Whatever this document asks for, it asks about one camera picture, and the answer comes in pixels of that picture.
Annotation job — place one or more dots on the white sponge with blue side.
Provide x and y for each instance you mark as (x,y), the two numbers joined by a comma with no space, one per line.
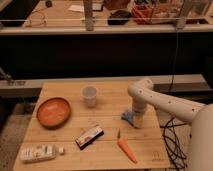
(127,115)

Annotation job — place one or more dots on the metal post left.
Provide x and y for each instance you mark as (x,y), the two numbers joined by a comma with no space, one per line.
(88,13)

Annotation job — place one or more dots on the white paper on bench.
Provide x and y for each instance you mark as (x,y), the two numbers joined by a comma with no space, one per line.
(76,8)

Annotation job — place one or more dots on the clear plastic bottle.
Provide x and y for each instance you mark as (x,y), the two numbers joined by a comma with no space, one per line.
(40,153)

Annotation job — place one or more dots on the orange wooden bowl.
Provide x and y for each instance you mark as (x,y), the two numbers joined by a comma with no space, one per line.
(53,112)

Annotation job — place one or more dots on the black and white snack bar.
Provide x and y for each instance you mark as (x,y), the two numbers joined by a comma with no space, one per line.
(89,136)

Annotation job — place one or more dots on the black object on bench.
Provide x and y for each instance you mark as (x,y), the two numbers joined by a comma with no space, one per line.
(119,17)

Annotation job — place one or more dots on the metal post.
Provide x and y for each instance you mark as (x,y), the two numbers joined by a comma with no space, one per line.
(88,13)
(185,9)

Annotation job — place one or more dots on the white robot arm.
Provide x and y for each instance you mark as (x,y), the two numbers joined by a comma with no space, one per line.
(198,115)

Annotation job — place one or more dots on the orange basket on bench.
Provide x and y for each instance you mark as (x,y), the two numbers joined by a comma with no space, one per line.
(142,15)

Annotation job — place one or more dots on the orange carrot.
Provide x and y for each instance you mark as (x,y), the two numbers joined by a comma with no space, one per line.
(123,145)

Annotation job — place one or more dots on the metal post right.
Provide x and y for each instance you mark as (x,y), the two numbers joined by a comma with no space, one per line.
(185,9)

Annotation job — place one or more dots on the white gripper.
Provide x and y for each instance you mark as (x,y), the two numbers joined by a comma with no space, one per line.
(138,115)

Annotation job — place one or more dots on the translucent plastic cup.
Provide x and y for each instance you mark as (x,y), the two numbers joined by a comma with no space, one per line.
(89,94)

